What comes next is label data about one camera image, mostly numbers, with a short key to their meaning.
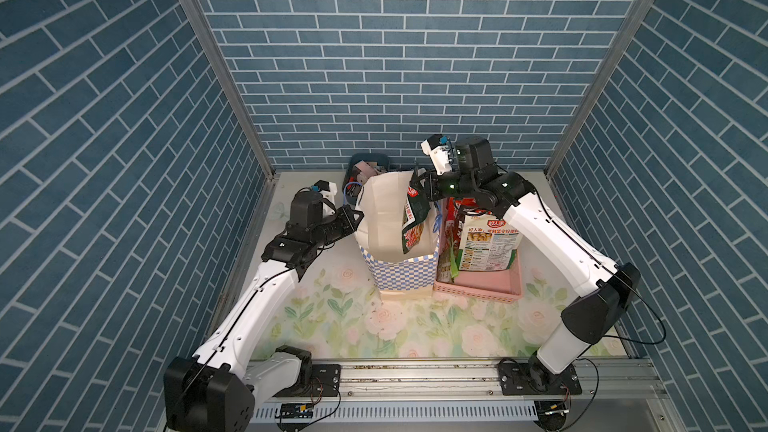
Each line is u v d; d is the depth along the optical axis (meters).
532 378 0.67
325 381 0.74
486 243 0.85
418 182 0.71
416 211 0.72
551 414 0.70
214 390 0.37
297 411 0.72
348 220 0.67
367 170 1.12
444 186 0.65
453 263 0.83
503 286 0.89
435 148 0.65
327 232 0.64
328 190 0.70
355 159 1.17
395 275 0.73
